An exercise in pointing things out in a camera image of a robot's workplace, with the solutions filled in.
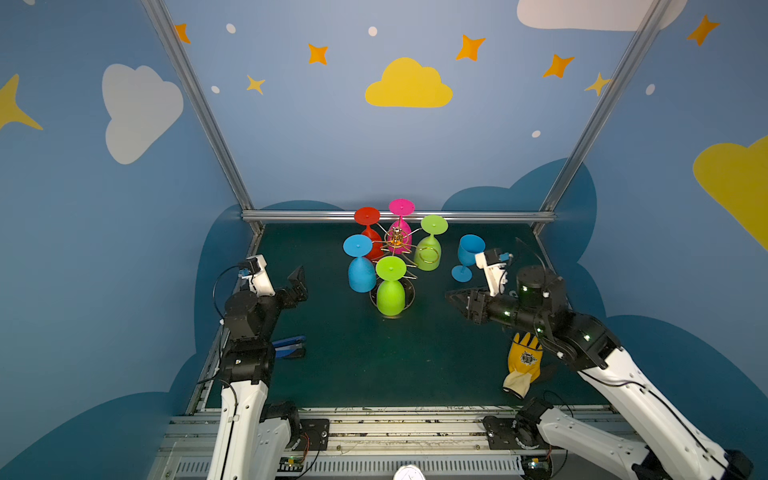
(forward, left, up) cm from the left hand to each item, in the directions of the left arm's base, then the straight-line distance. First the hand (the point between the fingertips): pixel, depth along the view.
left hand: (282, 269), depth 72 cm
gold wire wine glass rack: (+9, -33, -16) cm, 38 cm away
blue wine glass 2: (+5, -19, -8) cm, 21 cm away
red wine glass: (+18, -20, +1) cm, 27 cm away
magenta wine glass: (+11, -29, +1) cm, 31 cm away
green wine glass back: (+13, -38, -9) cm, 41 cm away
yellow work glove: (-11, -67, -27) cm, 73 cm away
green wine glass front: (-3, -27, -8) cm, 28 cm away
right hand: (-8, -40, +3) cm, 41 cm away
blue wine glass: (+20, -52, -14) cm, 58 cm away
